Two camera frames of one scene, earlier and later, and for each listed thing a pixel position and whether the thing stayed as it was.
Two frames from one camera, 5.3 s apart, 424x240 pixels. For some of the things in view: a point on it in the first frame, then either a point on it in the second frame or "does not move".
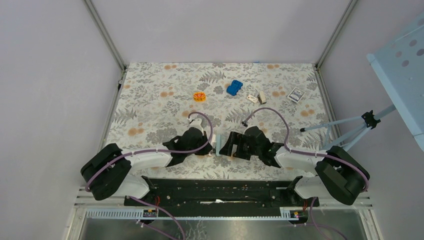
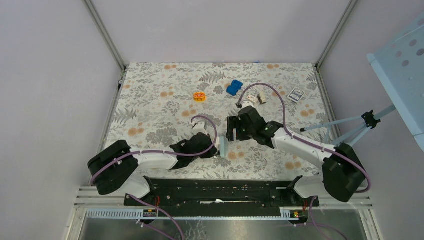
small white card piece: (252, 98) does not move
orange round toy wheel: (199, 96) does not move
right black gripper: (236, 138) → (234, 122)
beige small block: (261, 97) does not move
